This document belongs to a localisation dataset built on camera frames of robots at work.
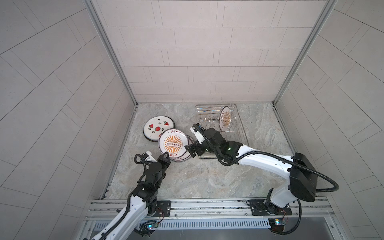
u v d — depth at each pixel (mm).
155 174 597
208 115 1082
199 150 669
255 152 502
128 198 552
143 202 556
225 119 982
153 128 984
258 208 709
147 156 715
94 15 726
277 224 680
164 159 717
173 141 846
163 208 702
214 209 724
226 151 567
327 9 716
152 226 646
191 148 664
